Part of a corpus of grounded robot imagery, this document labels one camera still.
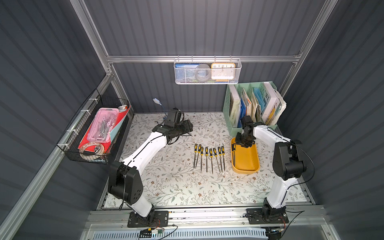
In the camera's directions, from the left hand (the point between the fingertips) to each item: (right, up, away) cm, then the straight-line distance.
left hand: (187, 125), depth 84 cm
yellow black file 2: (+21, -19, +12) cm, 31 cm away
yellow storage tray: (+37, -22, +9) cm, 44 cm away
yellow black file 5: (+12, -19, +12) cm, 25 cm away
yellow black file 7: (+7, -17, +14) cm, 23 cm away
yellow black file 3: (+18, -20, +12) cm, 29 cm away
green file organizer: (+46, +15, +11) cm, 50 cm away
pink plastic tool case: (-42, -2, -13) cm, 44 cm away
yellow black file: (+23, -19, +13) cm, 32 cm away
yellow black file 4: (+15, -20, +12) cm, 28 cm away
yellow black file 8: (+4, -17, +14) cm, 23 cm away
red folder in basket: (-38, -10, -16) cm, 42 cm away
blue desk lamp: (-20, +15, +13) cm, 28 cm away
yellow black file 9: (+30, -17, +13) cm, 37 cm away
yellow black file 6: (+8, -19, +12) cm, 24 cm away
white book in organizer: (+55, +13, +12) cm, 58 cm away
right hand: (+35, -11, +12) cm, 39 cm away
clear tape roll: (-40, -12, -23) cm, 48 cm away
